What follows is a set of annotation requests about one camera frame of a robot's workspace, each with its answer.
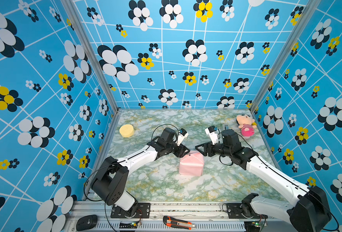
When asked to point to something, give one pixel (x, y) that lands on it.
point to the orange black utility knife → (171, 222)
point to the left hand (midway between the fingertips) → (187, 148)
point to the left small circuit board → (125, 224)
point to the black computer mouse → (86, 222)
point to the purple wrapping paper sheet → (192, 164)
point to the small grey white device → (226, 127)
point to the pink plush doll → (247, 124)
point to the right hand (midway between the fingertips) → (200, 146)
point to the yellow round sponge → (126, 130)
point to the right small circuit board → (252, 226)
